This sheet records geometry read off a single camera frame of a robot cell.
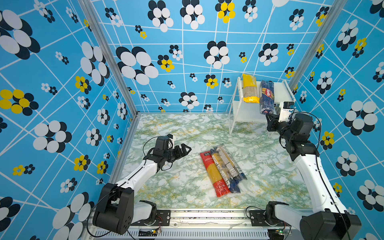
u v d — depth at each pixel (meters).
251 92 0.80
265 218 0.72
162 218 0.73
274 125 0.65
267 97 0.77
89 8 0.69
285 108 0.61
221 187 0.80
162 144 0.67
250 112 0.98
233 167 0.88
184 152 0.77
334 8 0.69
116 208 0.41
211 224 0.72
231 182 0.81
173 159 0.77
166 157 0.72
